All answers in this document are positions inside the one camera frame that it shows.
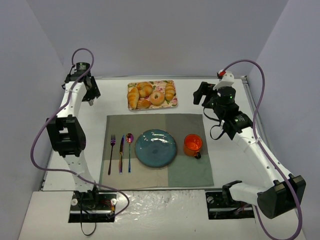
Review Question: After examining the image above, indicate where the patchwork grey green placemat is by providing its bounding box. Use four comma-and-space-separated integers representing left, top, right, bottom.
99, 113, 214, 190

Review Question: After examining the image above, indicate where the round sesame bun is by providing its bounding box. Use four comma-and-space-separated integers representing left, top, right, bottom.
136, 99, 152, 110

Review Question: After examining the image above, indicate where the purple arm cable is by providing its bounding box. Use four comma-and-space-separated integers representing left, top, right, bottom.
221, 58, 303, 239
30, 48, 130, 218

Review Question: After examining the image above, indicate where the sugared bagel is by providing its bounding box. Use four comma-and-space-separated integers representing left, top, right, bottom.
149, 91, 165, 106

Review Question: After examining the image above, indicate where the curved striped croissant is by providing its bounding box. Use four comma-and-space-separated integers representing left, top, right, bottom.
136, 81, 153, 98

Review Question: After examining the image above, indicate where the iridescent fork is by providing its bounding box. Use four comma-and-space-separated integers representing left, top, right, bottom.
107, 134, 116, 175

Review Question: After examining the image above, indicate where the orange mug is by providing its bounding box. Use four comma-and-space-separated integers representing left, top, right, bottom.
183, 134, 203, 160

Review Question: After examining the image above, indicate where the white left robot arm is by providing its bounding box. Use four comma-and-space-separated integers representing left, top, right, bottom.
46, 62, 101, 204

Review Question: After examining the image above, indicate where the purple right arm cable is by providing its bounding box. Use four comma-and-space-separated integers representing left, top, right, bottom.
221, 58, 303, 239

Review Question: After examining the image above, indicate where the iridescent spoon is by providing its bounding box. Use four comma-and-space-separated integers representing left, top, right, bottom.
126, 133, 134, 174

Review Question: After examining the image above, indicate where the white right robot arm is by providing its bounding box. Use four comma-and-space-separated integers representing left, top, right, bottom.
193, 81, 306, 219

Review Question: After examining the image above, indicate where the floral rectangular tray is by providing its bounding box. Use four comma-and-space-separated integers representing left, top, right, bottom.
127, 80, 178, 111

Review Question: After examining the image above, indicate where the striped bread roll right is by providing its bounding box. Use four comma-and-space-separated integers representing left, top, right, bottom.
165, 83, 176, 102

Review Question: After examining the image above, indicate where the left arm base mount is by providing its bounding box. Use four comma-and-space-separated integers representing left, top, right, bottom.
68, 192, 118, 223

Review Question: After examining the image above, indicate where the blue ceramic plate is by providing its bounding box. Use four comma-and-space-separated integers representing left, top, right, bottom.
134, 129, 178, 168

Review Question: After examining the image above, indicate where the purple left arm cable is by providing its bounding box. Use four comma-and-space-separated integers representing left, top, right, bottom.
30, 48, 130, 218

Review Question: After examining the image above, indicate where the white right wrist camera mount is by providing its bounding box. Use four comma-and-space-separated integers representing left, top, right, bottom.
213, 69, 235, 91

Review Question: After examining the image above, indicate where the long croissant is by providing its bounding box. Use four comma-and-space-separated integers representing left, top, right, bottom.
127, 87, 140, 110

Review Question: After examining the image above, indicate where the iridescent knife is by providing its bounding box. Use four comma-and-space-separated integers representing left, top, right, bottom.
118, 135, 125, 174

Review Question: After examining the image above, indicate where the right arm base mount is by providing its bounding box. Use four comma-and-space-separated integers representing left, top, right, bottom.
204, 186, 255, 220

